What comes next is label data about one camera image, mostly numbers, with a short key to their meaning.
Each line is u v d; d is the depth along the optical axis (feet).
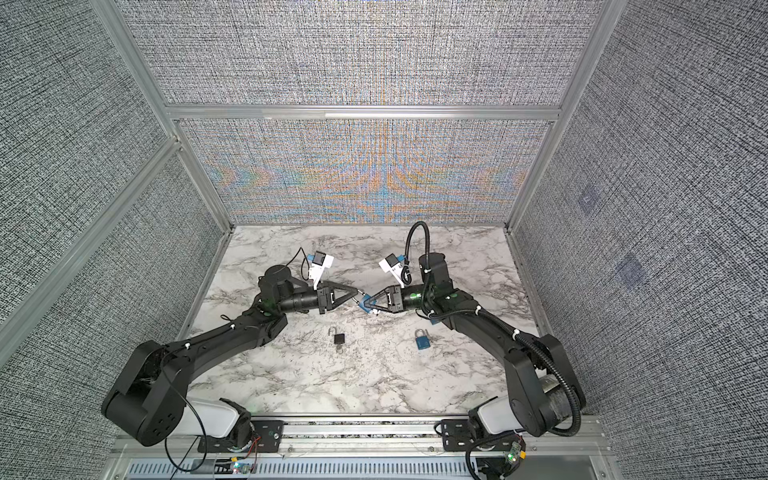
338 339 2.95
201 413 1.82
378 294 2.40
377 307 2.40
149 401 1.39
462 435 2.40
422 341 2.94
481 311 1.81
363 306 2.40
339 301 2.40
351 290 2.45
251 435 2.38
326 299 2.27
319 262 2.31
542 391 1.40
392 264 2.40
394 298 2.27
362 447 2.38
